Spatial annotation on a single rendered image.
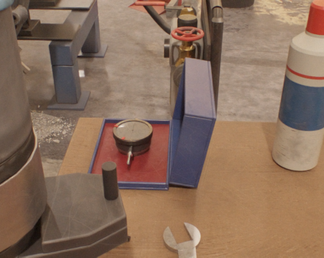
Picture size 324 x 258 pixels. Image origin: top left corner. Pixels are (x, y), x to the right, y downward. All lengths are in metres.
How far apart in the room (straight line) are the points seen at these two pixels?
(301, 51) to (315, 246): 0.23
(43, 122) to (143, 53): 0.71
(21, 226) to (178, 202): 0.35
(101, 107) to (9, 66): 1.52
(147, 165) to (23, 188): 0.40
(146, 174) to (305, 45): 0.26
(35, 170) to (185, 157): 0.33
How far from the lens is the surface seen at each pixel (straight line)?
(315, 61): 0.57
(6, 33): 0.22
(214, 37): 0.95
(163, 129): 0.71
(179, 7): 1.27
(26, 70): 1.48
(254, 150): 0.68
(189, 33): 1.00
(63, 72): 1.69
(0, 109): 0.22
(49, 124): 1.65
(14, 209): 0.25
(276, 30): 2.52
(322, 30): 0.57
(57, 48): 1.66
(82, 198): 0.29
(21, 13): 1.30
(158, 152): 0.66
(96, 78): 1.94
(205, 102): 0.56
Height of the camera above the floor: 0.86
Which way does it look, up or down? 33 degrees down
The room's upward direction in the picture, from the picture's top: straight up
